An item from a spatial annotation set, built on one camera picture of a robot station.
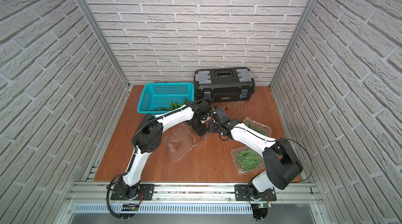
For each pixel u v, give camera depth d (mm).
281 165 432
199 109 712
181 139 899
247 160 803
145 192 731
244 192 732
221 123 668
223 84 976
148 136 551
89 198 725
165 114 598
